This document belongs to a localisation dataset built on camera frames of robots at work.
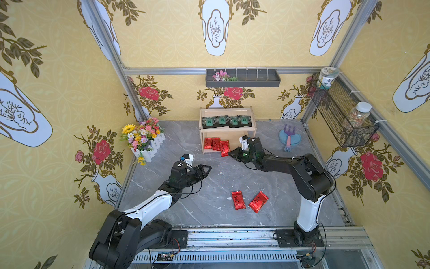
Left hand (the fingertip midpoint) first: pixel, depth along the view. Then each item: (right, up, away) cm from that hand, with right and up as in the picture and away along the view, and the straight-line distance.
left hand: (203, 168), depth 86 cm
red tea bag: (+7, +10, +17) cm, 21 cm away
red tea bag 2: (+1, +12, +17) cm, 21 cm away
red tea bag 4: (+18, -16, -2) cm, 24 cm away
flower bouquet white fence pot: (-32, +15, +4) cm, 35 cm away
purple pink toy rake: (+56, +19, +28) cm, 66 cm away
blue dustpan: (+59, +15, +25) cm, 65 cm away
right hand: (+16, +9, +10) cm, 20 cm away
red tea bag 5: (+27, -17, -2) cm, 32 cm away
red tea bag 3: (+12, +10, +9) cm, 18 cm away
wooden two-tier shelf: (+10, +21, +4) cm, 23 cm away
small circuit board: (-16, -36, -13) cm, 42 cm away
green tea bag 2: (+2, +24, +6) cm, 25 cm away
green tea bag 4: (+23, +25, +6) cm, 35 cm away
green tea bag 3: (+10, +25, +6) cm, 28 cm away
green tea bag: (+17, +25, +6) cm, 31 cm away
